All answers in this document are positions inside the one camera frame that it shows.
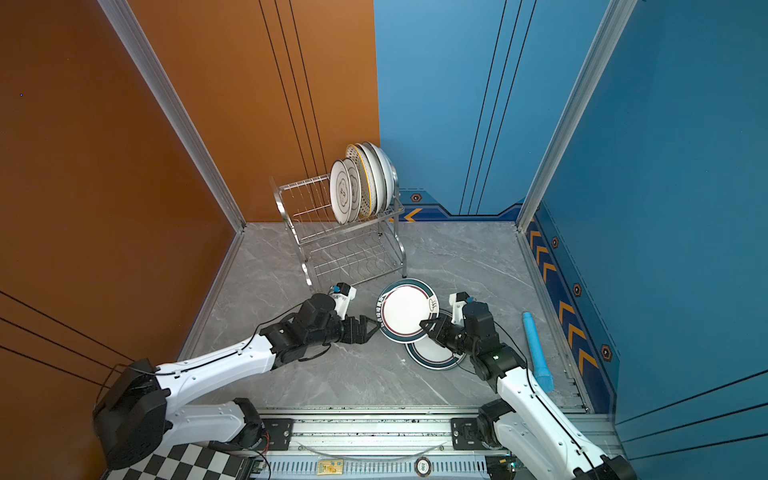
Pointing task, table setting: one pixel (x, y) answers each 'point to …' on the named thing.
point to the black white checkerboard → (186, 462)
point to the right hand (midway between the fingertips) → (418, 325)
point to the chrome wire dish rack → (335, 254)
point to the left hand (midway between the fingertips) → (372, 323)
